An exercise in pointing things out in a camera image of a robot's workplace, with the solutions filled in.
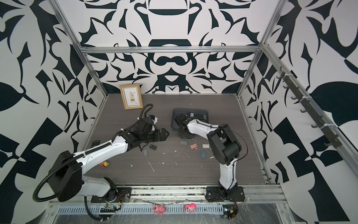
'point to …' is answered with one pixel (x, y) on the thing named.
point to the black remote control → (94, 143)
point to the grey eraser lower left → (145, 152)
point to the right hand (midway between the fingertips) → (184, 133)
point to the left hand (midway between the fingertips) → (162, 131)
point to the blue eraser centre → (203, 154)
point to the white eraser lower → (204, 145)
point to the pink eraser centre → (194, 146)
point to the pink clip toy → (191, 207)
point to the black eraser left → (152, 146)
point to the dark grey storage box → (200, 114)
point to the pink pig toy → (160, 209)
